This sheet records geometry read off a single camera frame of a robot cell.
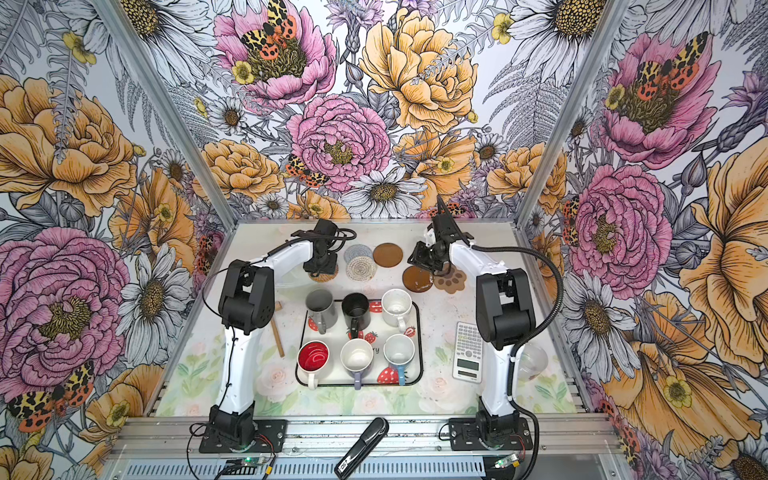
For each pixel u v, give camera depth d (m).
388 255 1.12
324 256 0.89
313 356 0.85
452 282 1.04
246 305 0.60
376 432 0.70
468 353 0.87
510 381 0.59
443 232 0.80
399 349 0.85
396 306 0.94
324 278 1.04
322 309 0.95
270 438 0.73
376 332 0.92
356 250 1.12
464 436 0.73
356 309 0.92
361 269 1.05
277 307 0.66
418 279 1.05
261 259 0.65
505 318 0.54
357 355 0.86
